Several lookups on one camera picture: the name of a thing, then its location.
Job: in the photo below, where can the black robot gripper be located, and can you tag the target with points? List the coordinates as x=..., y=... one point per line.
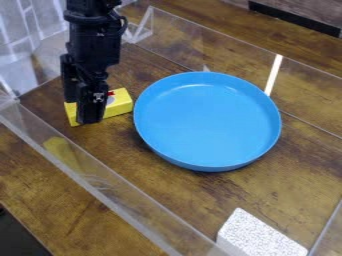
x=96, y=28

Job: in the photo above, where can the yellow block with label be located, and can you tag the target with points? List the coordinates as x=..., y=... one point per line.
x=119, y=104

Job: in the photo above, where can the round blue tray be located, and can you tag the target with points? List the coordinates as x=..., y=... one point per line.
x=207, y=121

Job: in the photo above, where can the white speckled foam block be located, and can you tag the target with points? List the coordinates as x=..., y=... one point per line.
x=245, y=236

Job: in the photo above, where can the clear acrylic enclosure wall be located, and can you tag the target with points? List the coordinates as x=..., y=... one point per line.
x=96, y=195

